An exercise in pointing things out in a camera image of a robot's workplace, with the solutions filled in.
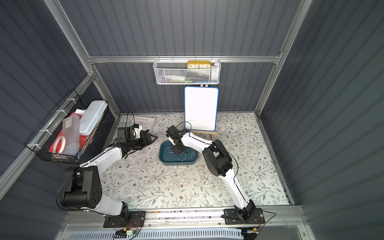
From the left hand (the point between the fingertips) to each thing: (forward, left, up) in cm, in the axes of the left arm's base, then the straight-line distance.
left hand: (154, 140), depth 90 cm
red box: (-11, +28, +17) cm, 35 cm away
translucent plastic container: (-9, +32, +20) cm, 39 cm away
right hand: (+2, -16, -11) cm, 20 cm away
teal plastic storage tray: (-5, -7, -12) cm, 15 cm away
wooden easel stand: (+9, -33, -5) cm, 34 cm away
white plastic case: (+1, +27, +20) cm, 34 cm away
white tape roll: (-16, +31, +21) cm, 41 cm away
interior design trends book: (+21, +10, -8) cm, 24 cm away
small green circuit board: (-45, +4, -12) cm, 46 cm away
